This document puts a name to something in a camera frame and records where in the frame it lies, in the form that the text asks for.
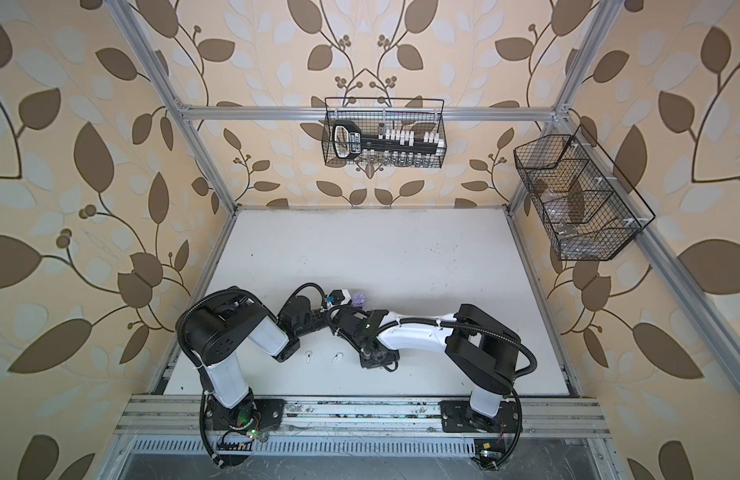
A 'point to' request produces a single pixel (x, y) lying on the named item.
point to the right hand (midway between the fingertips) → (375, 364)
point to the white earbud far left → (308, 355)
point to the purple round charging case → (359, 299)
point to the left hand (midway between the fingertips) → (360, 302)
